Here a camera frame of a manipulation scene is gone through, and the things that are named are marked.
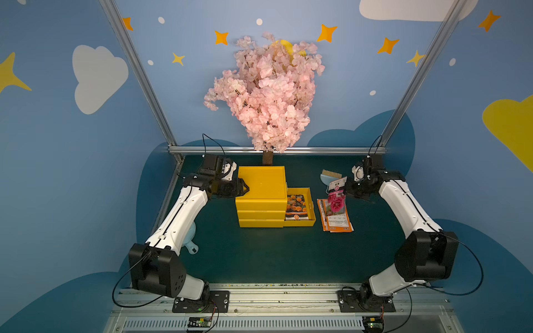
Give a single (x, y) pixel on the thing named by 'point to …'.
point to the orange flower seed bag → (323, 205)
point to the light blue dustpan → (188, 242)
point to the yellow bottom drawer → (310, 207)
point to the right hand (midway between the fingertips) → (346, 189)
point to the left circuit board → (199, 322)
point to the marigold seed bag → (296, 209)
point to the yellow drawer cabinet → (264, 205)
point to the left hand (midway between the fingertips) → (243, 187)
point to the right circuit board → (374, 324)
